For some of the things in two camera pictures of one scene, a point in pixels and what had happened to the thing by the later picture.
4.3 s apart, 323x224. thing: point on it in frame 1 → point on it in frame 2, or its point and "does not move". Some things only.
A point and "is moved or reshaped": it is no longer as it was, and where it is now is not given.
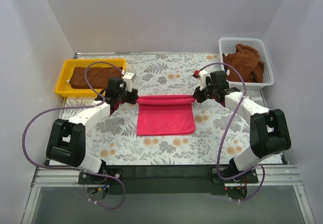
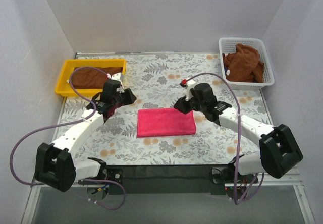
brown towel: (244, 65) does not move
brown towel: (97, 77) does not move
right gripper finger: (199, 94) → (184, 106)
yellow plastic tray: (63, 88) does not move
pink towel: (165, 114) is moved or reshaped
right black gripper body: (199, 95) → (183, 104)
